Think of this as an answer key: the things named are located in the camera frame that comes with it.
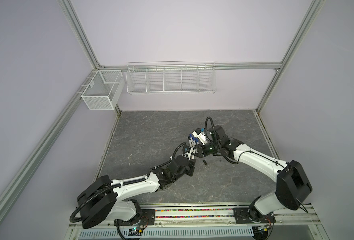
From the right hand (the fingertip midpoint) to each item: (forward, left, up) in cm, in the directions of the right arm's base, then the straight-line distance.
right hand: (190, 153), depth 80 cm
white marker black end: (-2, -1, 0) cm, 3 cm away
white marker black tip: (+18, 0, -14) cm, 23 cm away
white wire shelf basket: (+48, +12, +16) cm, 52 cm away
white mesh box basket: (+44, +59, +10) cm, 74 cm away
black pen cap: (+1, -10, -15) cm, 18 cm away
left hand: (-3, -2, -3) cm, 5 cm away
